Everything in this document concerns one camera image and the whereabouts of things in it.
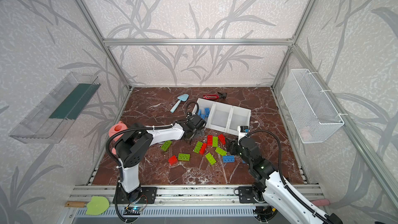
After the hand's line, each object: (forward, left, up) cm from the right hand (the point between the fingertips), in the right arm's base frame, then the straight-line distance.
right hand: (230, 134), depth 82 cm
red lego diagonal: (+2, +4, -10) cm, 11 cm away
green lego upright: (+1, +8, -11) cm, 14 cm away
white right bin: (+18, -8, -11) cm, 23 cm away
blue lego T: (-9, +1, -11) cm, 15 cm away
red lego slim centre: (-3, +15, -11) cm, 19 cm away
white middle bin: (+18, +4, -10) cm, 21 cm away
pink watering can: (+3, +63, 0) cm, 63 cm away
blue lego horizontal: (+21, +13, -9) cm, 26 cm away
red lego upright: (+1, +11, -11) cm, 16 cm away
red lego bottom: (-11, +31, -9) cm, 34 cm away
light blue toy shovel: (+34, +31, -10) cm, 47 cm away
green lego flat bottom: (-9, +26, -10) cm, 29 cm away
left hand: (+10, +18, -10) cm, 22 cm away
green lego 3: (-5, +4, -12) cm, 13 cm away
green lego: (-2, +36, -10) cm, 38 cm away
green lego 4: (-10, +11, -11) cm, 18 cm away
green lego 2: (-2, +18, -12) cm, 22 cm away
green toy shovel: (-31, +64, -10) cm, 71 cm away
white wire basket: (-5, -31, +23) cm, 39 cm away
